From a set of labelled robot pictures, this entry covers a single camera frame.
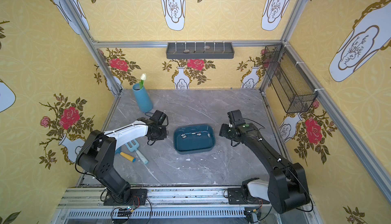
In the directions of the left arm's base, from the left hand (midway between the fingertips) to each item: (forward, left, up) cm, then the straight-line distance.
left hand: (162, 136), depth 94 cm
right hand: (-3, -35, +8) cm, 36 cm away
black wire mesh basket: (+5, -70, +32) cm, 77 cm away
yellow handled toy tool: (-13, +15, -1) cm, 20 cm away
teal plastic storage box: (-2, -21, -2) cm, 21 cm away
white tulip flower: (+24, +9, +26) cm, 37 cm away
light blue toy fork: (-7, +16, -2) cm, 17 cm away
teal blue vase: (+21, +13, +8) cm, 26 cm away
